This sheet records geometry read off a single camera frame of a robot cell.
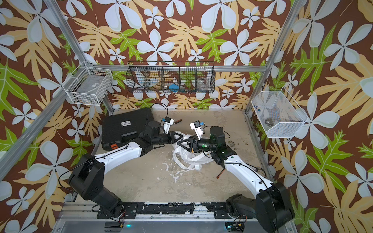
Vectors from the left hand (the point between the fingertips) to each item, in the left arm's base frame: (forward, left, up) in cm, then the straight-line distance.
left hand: (183, 134), depth 81 cm
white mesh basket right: (+9, -55, +7) cm, 56 cm away
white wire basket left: (+24, +58, +15) cm, 64 cm away
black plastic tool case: (+15, +46, -14) cm, 51 cm away
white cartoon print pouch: (-10, -1, -10) cm, 14 cm away
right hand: (-9, +1, +6) cm, 11 cm away
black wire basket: (+41, +7, +11) cm, 43 cm away
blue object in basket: (+31, +7, +9) cm, 33 cm away
